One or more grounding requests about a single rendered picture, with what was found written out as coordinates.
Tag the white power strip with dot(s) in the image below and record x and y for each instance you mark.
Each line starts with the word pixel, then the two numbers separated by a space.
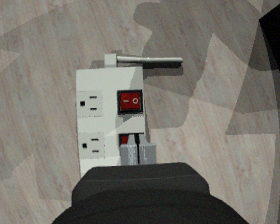
pixel 110 107

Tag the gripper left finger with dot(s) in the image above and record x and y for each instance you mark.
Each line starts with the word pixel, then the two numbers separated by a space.
pixel 129 151

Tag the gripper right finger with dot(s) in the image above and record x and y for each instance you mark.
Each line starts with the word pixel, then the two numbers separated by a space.
pixel 146 151

